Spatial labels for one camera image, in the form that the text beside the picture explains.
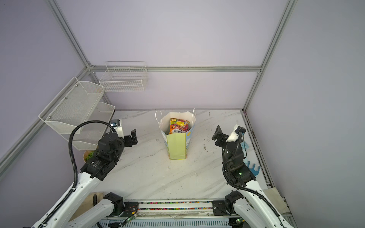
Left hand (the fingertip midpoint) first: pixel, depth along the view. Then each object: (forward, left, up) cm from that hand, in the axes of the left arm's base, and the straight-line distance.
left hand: (125, 133), depth 74 cm
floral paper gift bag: (-1, -27, -9) cm, 28 cm away
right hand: (0, -51, +3) cm, 51 cm away
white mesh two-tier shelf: (+19, +32, +5) cm, 37 cm away
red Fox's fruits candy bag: (+10, -28, -7) cm, 30 cm away
